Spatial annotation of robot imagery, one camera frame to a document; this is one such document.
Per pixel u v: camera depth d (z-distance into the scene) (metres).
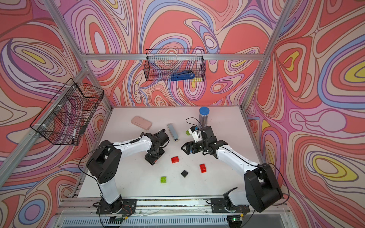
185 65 0.94
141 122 1.08
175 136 0.97
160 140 0.74
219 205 0.73
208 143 0.65
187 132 1.01
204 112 0.91
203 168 0.86
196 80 0.84
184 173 0.84
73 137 0.72
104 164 0.48
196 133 0.77
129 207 0.73
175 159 0.89
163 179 0.82
